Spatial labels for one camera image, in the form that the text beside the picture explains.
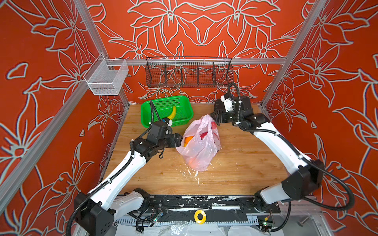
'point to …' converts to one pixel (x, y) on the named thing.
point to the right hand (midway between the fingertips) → (212, 113)
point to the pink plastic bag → (201, 142)
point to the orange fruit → (187, 140)
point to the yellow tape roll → (204, 218)
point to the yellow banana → (173, 113)
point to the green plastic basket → (184, 112)
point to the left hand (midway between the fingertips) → (177, 136)
